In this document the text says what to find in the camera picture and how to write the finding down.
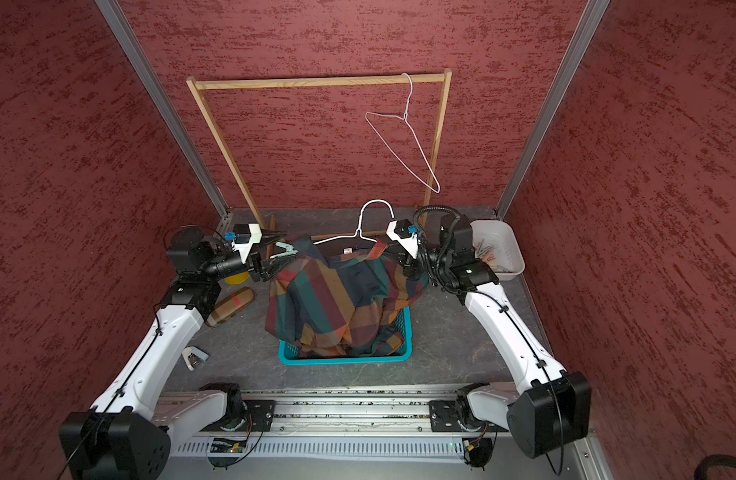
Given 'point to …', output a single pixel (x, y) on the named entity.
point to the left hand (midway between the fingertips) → (288, 248)
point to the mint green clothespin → (289, 250)
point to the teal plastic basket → (289, 352)
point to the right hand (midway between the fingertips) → (380, 252)
